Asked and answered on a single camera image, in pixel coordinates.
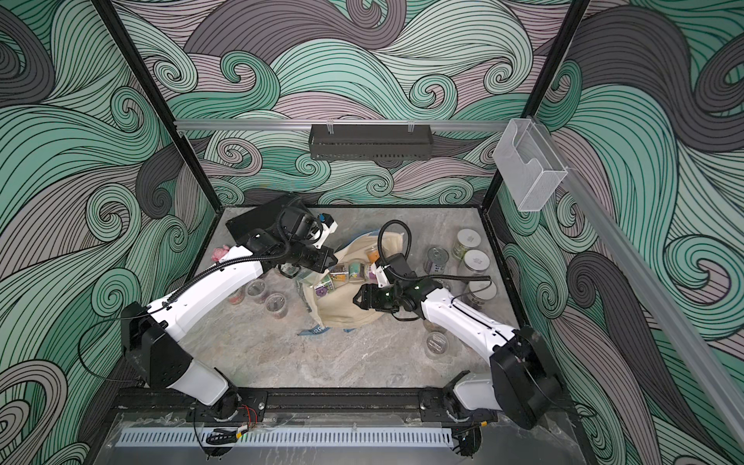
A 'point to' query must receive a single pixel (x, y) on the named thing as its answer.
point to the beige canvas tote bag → (339, 310)
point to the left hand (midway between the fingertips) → (336, 257)
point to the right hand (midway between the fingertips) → (359, 304)
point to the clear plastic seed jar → (276, 304)
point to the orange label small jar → (372, 254)
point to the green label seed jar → (466, 238)
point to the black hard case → (263, 218)
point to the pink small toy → (219, 253)
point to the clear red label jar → (437, 344)
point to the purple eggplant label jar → (325, 288)
